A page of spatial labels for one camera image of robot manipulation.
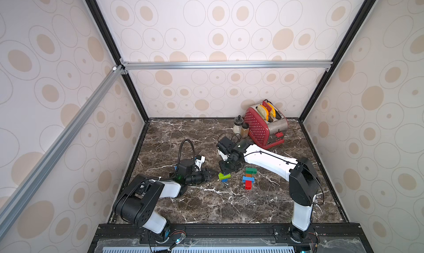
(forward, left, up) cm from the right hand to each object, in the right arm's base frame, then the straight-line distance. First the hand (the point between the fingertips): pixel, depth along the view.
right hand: (222, 174), depth 85 cm
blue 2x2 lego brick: (0, -2, -7) cm, 7 cm away
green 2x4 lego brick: (+5, -16, -4) cm, 17 cm away
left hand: (-1, +1, +1) cm, 2 cm away
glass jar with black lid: (+36, -9, +3) cm, 37 cm away
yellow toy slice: (+34, -28, +14) cm, 46 cm away
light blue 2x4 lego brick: (+1, -14, -6) cm, 15 cm away
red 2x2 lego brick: (-2, -14, -7) cm, 16 cm away
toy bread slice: (+35, -23, +13) cm, 44 cm away
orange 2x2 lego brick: (+3, -14, -6) cm, 16 cm away
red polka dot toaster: (+24, -23, +6) cm, 34 cm away
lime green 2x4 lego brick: (0, 0, -2) cm, 2 cm away
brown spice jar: (+31, -13, 0) cm, 34 cm away
